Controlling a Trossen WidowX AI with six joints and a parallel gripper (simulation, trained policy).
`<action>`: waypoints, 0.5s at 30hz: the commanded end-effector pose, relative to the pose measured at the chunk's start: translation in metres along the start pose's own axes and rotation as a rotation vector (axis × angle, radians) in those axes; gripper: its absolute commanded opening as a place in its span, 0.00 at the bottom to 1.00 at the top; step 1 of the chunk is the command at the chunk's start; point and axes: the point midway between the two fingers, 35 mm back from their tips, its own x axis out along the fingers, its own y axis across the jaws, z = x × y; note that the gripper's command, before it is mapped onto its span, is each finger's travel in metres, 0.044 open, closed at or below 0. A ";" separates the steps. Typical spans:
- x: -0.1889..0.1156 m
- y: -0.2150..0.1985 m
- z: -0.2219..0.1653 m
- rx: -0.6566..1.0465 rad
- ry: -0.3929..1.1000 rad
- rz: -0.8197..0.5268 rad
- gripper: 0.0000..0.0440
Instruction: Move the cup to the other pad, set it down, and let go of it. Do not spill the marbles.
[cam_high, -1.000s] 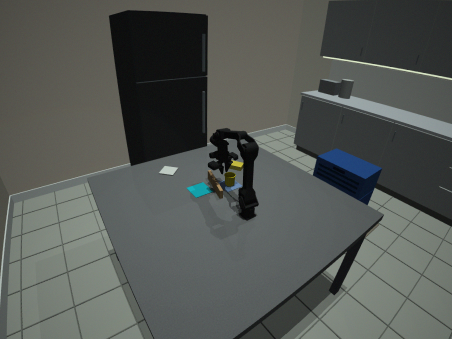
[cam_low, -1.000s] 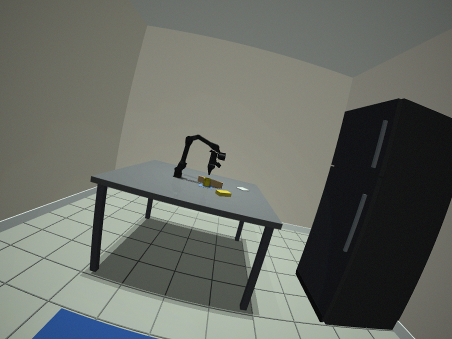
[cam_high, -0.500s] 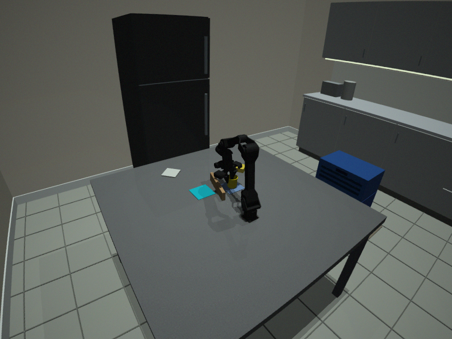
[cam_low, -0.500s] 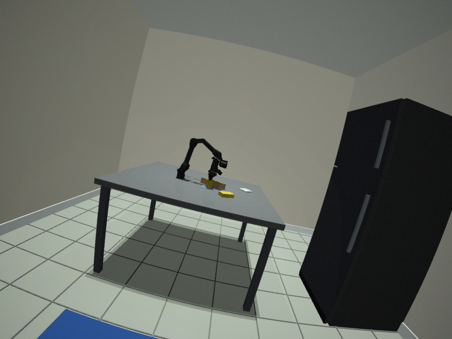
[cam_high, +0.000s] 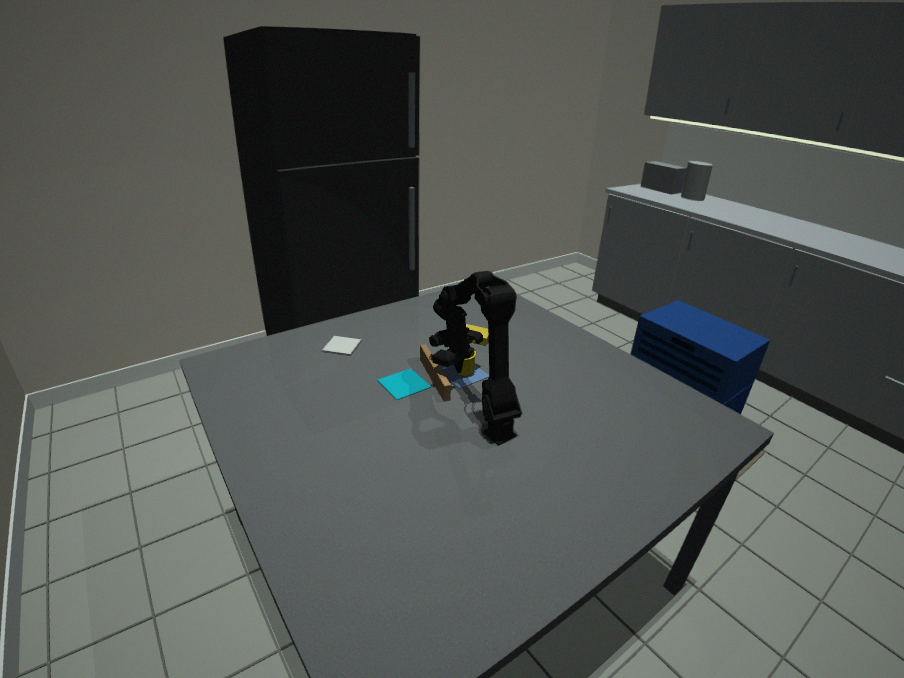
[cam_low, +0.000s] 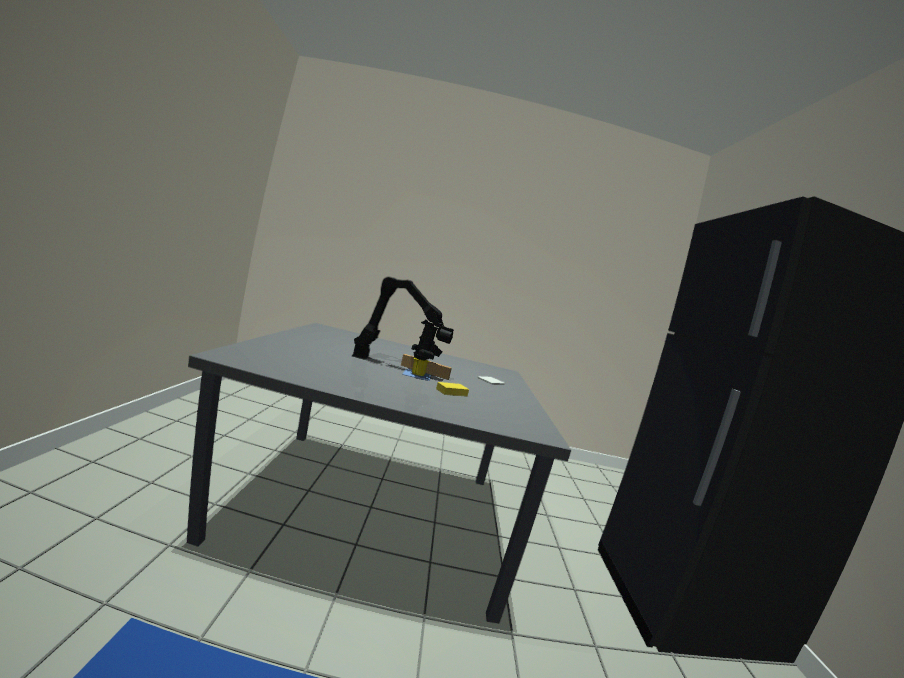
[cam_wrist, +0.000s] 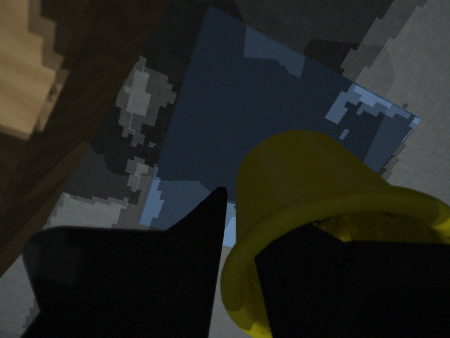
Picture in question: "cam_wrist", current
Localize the olive yellow cup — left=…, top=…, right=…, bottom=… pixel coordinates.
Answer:
left=220, top=130, right=450, bottom=338

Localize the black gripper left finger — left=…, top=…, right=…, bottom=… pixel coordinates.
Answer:
left=22, top=187, right=228, bottom=338

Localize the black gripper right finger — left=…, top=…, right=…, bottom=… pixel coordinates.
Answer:
left=254, top=223, right=450, bottom=338

